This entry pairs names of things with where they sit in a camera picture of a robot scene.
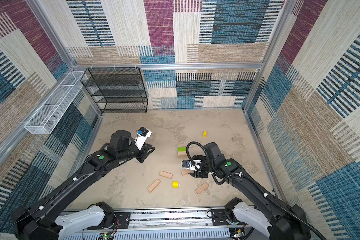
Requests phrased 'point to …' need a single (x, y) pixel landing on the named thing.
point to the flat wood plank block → (165, 174)
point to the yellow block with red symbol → (204, 133)
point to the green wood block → (181, 149)
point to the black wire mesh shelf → (116, 89)
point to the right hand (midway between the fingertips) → (192, 166)
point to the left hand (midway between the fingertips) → (153, 145)
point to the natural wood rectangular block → (182, 154)
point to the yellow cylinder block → (175, 184)
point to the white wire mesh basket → (48, 114)
